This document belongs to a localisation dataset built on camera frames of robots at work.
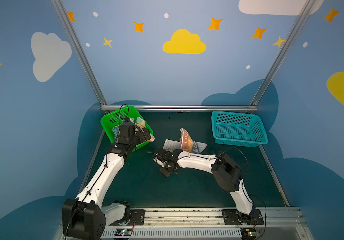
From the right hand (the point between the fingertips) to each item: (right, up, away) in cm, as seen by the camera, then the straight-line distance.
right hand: (166, 169), depth 90 cm
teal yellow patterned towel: (-19, +30, +11) cm, 38 cm away
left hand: (-11, +23, -9) cm, 27 cm away
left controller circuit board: (-18, -25, -20) cm, 36 cm away
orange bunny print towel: (-9, +19, +3) cm, 21 cm away
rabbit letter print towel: (+13, +15, +5) cm, 21 cm away
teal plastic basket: (+55, +25, +24) cm, 65 cm away
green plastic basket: (-42, +30, +20) cm, 55 cm away
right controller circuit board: (+41, -25, -19) cm, 52 cm away
